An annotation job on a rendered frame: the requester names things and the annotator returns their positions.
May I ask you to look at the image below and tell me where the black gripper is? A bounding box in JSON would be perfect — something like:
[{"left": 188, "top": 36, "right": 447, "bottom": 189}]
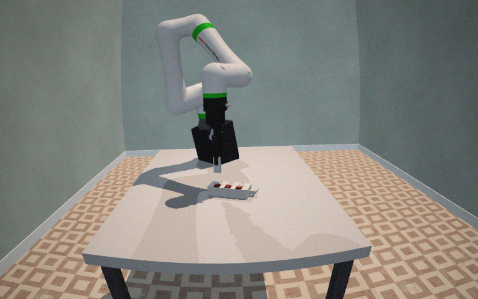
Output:
[{"left": 205, "top": 111, "right": 225, "bottom": 173}]

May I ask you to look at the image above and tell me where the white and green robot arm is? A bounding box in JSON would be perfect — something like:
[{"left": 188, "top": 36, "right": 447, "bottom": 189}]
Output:
[{"left": 155, "top": 14, "right": 252, "bottom": 130}]

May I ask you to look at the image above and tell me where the white power strip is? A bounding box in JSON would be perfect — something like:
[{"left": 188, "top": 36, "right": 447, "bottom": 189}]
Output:
[{"left": 207, "top": 181, "right": 259, "bottom": 199}]

